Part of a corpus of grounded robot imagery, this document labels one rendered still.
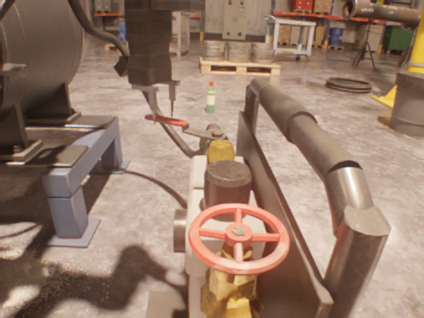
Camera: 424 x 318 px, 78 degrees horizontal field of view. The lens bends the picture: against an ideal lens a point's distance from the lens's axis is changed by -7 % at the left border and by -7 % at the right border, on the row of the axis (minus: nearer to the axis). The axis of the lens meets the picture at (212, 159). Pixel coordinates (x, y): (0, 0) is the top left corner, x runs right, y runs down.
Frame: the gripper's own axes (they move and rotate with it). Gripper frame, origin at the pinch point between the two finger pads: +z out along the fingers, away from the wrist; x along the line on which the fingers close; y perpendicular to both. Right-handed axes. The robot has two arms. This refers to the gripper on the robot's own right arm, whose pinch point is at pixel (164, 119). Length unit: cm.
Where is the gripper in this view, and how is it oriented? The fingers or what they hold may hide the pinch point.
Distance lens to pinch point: 50.6
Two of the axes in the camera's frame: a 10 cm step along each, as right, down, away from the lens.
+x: -4.5, 3.7, -8.1
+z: -0.4, 9.0, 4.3
